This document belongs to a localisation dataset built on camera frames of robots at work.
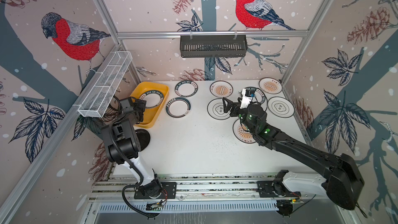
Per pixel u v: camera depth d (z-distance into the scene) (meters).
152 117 0.93
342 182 0.39
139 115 0.83
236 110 0.67
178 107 1.05
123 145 0.50
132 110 0.76
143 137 0.87
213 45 1.04
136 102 0.90
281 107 1.05
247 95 0.65
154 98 1.11
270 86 1.18
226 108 0.68
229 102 0.67
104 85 0.78
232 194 0.73
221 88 1.18
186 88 1.19
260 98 1.10
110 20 0.86
